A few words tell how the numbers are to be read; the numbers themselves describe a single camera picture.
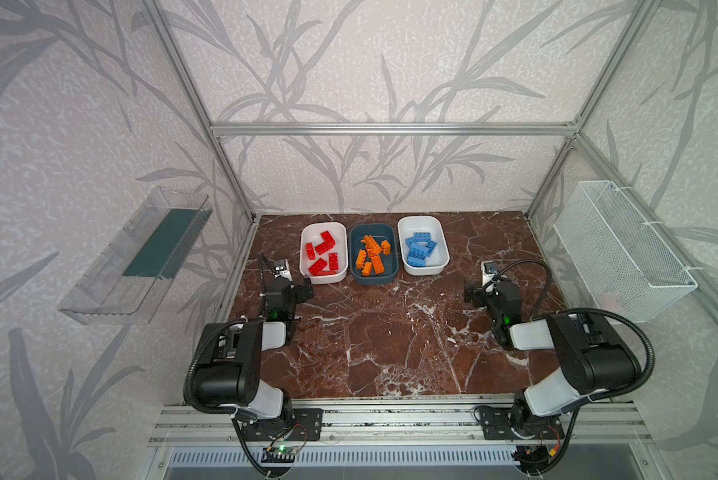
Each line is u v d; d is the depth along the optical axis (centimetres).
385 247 105
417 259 105
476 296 85
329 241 108
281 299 71
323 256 108
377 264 103
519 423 67
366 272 101
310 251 105
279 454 72
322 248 108
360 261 104
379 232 111
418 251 105
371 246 106
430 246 108
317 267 102
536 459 73
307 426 73
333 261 105
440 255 107
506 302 71
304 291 86
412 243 108
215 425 75
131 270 66
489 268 82
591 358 46
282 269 80
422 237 112
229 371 45
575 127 94
